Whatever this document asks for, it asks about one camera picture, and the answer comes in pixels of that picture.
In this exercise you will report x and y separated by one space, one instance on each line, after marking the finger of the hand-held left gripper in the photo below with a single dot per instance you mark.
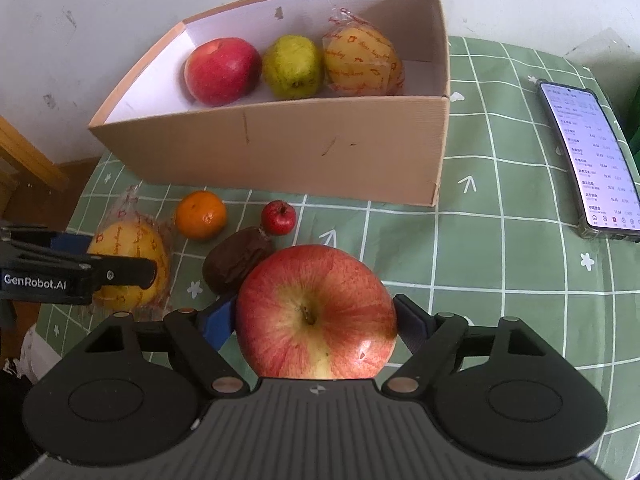
70 242
125 272

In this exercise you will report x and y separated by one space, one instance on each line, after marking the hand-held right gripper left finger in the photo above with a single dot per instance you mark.
220 322

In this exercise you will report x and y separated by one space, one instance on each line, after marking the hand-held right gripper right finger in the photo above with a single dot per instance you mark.
412 325

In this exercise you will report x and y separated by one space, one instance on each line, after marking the yellow fruit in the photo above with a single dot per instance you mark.
360 60
127 240

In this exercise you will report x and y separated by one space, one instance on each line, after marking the dark brown dried fruit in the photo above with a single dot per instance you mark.
232 265

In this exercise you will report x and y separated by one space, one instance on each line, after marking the orange tangerine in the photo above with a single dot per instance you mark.
200 215

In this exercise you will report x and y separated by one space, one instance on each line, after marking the red apple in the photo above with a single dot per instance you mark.
315 310
222 72

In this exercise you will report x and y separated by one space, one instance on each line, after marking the small red hawthorn berry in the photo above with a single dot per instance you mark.
278 217

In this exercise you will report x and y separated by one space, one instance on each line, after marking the cardboard box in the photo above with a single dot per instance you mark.
300 150

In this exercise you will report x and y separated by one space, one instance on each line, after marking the green pear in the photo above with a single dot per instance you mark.
292 67

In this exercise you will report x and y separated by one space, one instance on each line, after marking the light wooden furniture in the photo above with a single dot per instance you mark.
30 160

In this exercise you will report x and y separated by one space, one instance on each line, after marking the green checkered tablecloth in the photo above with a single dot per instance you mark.
500 260

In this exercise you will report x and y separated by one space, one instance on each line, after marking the dark clothing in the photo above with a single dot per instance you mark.
12 410

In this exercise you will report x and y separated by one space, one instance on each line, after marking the smartphone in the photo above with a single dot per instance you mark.
590 160

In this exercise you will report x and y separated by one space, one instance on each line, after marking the green cloth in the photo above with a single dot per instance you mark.
635 135

